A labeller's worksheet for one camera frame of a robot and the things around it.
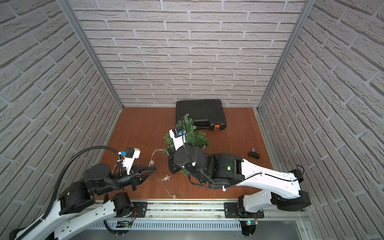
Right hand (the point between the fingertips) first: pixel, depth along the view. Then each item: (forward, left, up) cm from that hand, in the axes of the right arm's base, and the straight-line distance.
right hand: (170, 150), depth 55 cm
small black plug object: (+14, -47, -36) cm, 61 cm away
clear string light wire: (-5, +4, -17) cm, 18 cm away
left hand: (-4, +6, -7) cm, 10 cm away
